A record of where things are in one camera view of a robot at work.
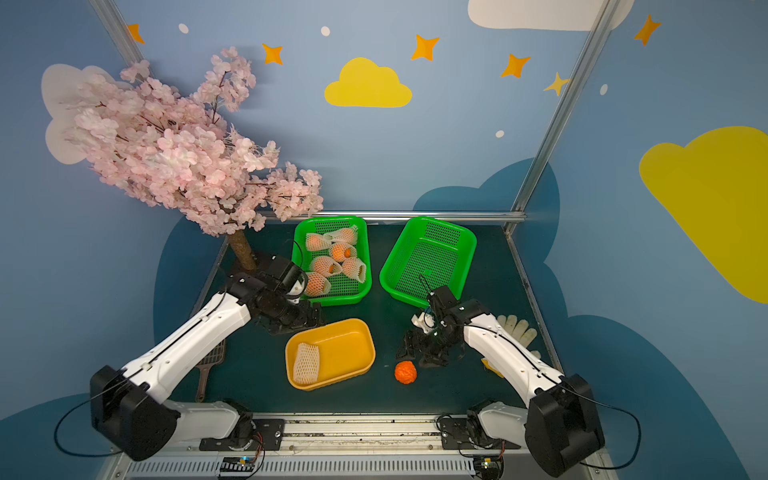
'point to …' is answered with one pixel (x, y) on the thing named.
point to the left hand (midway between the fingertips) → (313, 320)
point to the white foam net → (307, 363)
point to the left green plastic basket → (343, 288)
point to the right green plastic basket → (442, 253)
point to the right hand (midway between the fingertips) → (414, 357)
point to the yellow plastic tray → (345, 348)
